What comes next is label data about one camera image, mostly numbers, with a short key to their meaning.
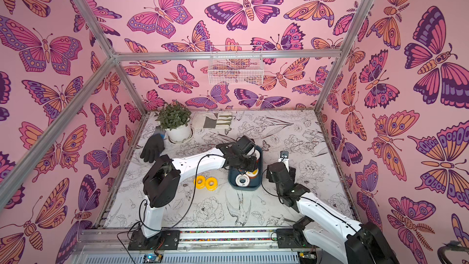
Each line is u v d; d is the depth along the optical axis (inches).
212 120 45.3
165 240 28.6
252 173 33.3
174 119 35.5
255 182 34.5
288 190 24.5
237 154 26.8
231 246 28.7
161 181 20.7
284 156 28.9
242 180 34.7
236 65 38.0
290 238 28.7
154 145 39.7
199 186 34.5
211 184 34.7
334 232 18.3
